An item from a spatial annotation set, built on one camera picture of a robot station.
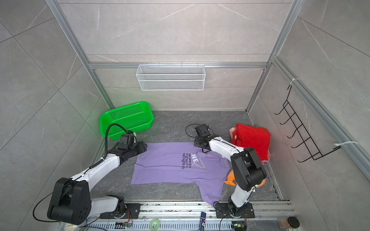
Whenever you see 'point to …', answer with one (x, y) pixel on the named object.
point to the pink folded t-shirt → (231, 130)
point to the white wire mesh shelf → (171, 77)
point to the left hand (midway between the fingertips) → (144, 143)
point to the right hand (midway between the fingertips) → (199, 140)
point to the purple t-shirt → (180, 163)
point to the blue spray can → (203, 219)
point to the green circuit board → (238, 225)
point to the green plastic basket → (135, 117)
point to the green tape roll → (154, 224)
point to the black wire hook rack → (315, 154)
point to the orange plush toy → (231, 178)
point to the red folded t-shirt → (246, 136)
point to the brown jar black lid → (288, 222)
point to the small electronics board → (122, 225)
